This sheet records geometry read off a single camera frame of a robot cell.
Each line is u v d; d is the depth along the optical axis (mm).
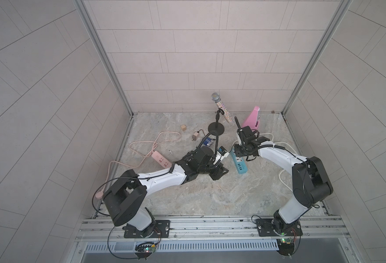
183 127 1069
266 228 709
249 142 675
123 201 417
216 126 1071
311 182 450
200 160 612
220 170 682
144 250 652
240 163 889
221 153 693
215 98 867
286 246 685
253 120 1013
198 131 1052
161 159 894
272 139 1016
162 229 708
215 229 724
